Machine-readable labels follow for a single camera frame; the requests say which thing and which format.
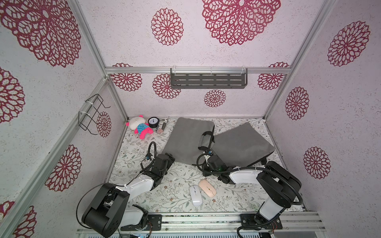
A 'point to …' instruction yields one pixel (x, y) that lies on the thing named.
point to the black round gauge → (153, 122)
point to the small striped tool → (161, 128)
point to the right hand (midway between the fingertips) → (200, 165)
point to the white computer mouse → (196, 195)
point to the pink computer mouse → (207, 188)
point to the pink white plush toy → (138, 124)
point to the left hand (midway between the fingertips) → (170, 159)
